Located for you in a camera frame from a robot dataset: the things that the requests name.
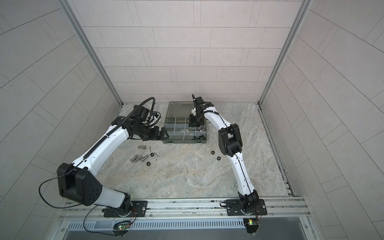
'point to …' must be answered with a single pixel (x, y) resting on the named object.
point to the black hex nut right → (218, 158)
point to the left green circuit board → (122, 227)
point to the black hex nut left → (148, 163)
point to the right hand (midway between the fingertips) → (189, 124)
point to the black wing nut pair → (195, 137)
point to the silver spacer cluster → (137, 158)
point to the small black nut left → (152, 154)
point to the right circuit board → (252, 224)
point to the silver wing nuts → (201, 129)
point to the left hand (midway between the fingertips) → (166, 134)
